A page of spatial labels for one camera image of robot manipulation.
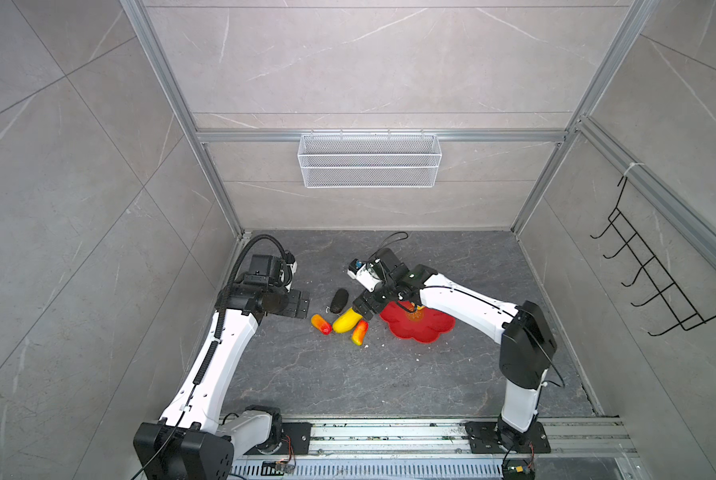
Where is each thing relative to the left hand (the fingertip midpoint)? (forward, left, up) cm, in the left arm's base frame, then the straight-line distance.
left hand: (289, 293), depth 78 cm
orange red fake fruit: (-4, -19, -18) cm, 26 cm away
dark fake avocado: (+7, -12, -16) cm, 22 cm away
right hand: (+4, -21, -7) cm, 22 cm away
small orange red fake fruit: (-1, -7, -17) cm, 18 cm away
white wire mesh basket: (+46, -24, +10) cm, 53 cm away
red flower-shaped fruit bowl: (-2, -39, -18) cm, 43 cm away
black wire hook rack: (-18, -84, +15) cm, 87 cm away
